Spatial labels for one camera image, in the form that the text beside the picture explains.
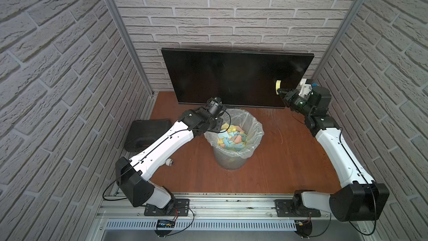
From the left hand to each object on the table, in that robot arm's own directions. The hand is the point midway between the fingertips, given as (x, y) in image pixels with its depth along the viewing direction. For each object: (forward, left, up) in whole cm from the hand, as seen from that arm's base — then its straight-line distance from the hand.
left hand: (213, 117), depth 78 cm
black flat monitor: (+30, -16, -1) cm, 34 cm away
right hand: (+7, -31, +12) cm, 34 cm away
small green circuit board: (-40, +20, -25) cm, 51 cm away
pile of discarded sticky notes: (-5, -10, -10) cm, 15 cm away
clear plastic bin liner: (-6, -18, +1) cm, 19 cm away
